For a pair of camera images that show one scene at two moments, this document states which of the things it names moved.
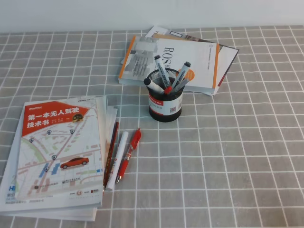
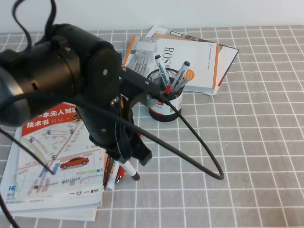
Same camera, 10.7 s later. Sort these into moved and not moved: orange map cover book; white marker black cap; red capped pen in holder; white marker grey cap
Moved: white marker black cap
Not moved: orange map cover book; white marker grey cap; red capped pen in holder
